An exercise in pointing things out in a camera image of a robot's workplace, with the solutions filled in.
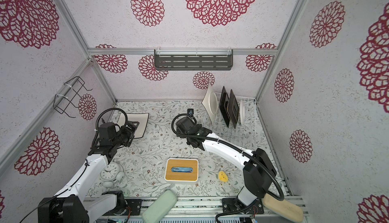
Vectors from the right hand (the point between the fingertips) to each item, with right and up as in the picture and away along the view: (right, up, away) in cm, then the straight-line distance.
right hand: (185, 125), depth 83 cm
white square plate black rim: (+15, +13, +12) cm, 24 cm away
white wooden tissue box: (-2, -25, +1) cm, 25 cm away
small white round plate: (+36, +7, +14) cm, 39 cm away
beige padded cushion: (+46, -38, -13) cm, 61 cm away
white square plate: (-33, +3, +28) cm, 43 cm away
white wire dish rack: (+40, -7, +20) cm, 45 cm away
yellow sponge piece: (+21, -28, -1) cm, 35 cm away
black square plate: (+29, +9, +9) cm, 32 cm away
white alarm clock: (-39, -26, -3) cm, 46 cm away
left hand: (-27, -3, +1) cm, 27 cm away
